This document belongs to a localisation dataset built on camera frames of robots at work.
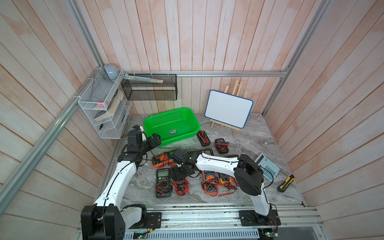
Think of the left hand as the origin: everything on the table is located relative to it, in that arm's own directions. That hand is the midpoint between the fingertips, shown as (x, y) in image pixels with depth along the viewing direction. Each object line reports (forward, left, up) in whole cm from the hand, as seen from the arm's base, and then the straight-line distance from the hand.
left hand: (155, 141), depth 84 cm
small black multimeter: (+6, -41, -14) cm, 44 cm away
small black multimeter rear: (+12, -30, -14) cm, 35 cm away
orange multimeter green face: (-5, -3, -13) cm, 14 cm away
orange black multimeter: (-19, -31, -13) cm, 39 cm away
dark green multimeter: (-19, -5, -14) cm, 24 cm away
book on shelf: (+14, +23, +15) cm, 31 cm away
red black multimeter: (-22, -16, -12) cm, 29 cm away
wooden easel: (+31, -50, +13) cm, 60 cm away
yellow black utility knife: (-20, -73, -15) cm, 77 cm away
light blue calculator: (-5, -67, -15) cm, 68 cm away
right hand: (-14, -13, -15) cm, 24 cm away
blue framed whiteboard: (+25, -46, +2) cm, 52 cm away
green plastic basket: (+26, -6, -17) cm, 32 cm away
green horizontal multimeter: (+3, -33, -16) cm, 37 cm away
